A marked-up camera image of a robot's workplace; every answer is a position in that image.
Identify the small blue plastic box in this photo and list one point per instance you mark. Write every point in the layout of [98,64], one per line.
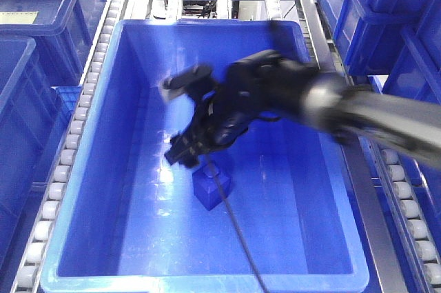
[208,193]

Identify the large open blue bin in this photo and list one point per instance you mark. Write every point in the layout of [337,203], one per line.
[120,203]

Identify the row of blue bins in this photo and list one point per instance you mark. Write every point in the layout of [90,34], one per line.
[20,117]

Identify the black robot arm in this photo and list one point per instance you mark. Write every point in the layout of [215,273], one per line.
[379,117]

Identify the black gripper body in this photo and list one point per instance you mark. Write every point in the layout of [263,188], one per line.
[217,127]

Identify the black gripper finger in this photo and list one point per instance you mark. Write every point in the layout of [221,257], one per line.
[196,156]
[175,151]

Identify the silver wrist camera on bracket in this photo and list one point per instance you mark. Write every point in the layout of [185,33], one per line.
[187,79]

